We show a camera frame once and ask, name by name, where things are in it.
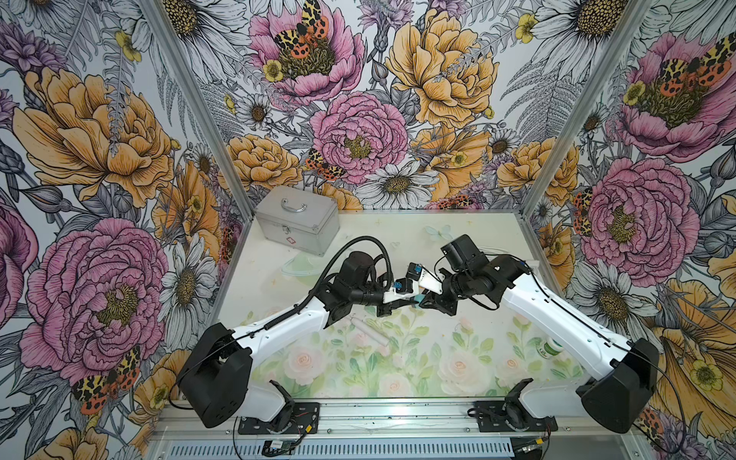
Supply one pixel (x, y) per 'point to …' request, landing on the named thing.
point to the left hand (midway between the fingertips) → (411, 299)
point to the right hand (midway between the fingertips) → (428, 303)
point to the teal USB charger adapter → (420, 297)
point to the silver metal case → (301, 218)
